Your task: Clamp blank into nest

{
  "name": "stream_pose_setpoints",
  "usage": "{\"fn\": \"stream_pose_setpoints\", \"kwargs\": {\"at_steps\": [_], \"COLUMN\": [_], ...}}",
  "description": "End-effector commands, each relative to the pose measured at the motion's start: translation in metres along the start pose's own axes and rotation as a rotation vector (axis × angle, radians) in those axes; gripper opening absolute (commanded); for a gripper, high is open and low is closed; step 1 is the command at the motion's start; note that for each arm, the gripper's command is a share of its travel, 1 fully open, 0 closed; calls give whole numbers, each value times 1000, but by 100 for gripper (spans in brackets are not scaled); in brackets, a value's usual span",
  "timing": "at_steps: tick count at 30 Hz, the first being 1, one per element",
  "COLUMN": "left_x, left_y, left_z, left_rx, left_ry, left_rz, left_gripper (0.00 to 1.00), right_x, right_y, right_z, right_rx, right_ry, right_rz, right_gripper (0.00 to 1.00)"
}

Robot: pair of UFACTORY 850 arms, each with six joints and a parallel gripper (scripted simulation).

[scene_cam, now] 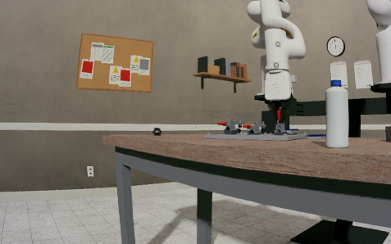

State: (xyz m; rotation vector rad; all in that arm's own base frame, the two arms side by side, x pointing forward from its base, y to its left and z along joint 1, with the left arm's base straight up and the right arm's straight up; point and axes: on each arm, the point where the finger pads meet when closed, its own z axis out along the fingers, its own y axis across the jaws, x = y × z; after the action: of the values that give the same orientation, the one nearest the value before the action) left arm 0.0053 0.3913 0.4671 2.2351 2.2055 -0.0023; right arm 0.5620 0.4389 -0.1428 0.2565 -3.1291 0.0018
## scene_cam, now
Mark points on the white bottle with blue cap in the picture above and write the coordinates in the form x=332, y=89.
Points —
x=336, y=100

